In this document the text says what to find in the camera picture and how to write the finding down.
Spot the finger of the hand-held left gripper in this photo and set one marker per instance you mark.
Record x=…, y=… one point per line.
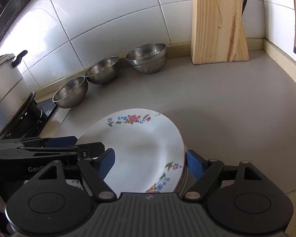
x=91, y=149
x=61, y=142

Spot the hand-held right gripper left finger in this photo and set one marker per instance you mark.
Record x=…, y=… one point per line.
x=106, y=164

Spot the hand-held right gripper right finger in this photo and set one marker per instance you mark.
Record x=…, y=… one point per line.
x=196, y=164

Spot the white plate large pink flowers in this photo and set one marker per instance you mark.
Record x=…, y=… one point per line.
x=183, y=181

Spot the white plate small flowers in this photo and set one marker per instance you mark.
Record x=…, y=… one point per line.
x=143, y=138

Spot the stainless steel bowl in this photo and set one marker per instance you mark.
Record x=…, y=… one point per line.
x=148, y=51
x=148, y=69
x=70, y=96
x=103, y=74

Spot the black glass gas stove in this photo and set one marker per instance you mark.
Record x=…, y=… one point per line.
x=48, y=108

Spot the black burner grate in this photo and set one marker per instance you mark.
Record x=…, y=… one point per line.
x=30, y=113

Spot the silver pressure cooker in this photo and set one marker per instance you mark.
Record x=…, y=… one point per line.
x=5, y=98

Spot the grey silicone mat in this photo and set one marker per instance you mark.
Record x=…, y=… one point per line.
x=224, y=108

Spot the wooden knife block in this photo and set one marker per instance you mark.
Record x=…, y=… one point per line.
x=217, y=24

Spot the black range hood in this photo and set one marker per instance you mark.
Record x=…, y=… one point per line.
x=5, y=5

